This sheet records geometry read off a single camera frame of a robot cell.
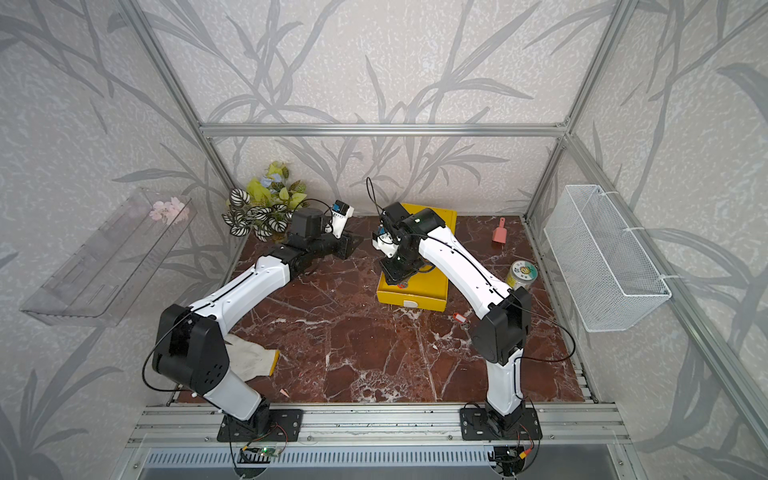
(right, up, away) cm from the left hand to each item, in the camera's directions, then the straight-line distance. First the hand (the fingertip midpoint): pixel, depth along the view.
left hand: (357, 234), depth 85 cm
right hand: (+10, -11, -5) cm, 16 cm away
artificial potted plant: (-30, +9, +6) cm, 31 cm away
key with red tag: (+31, -26, +8) cm, 42 cm away
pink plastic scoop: (+50, +1, +27) cm, 56 cm away
